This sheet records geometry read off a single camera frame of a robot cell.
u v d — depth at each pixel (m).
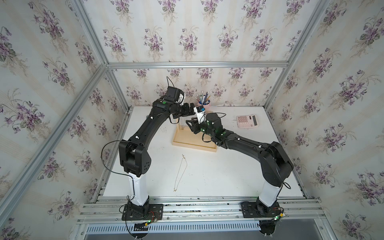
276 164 0.48
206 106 1.08
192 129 0.78
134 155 0.48
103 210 0.75
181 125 1.01
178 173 0.86
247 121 1.10
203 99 1.12
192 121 0.76
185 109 0.75
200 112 0.73
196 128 0.75
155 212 0.72
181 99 0.71
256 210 0.66
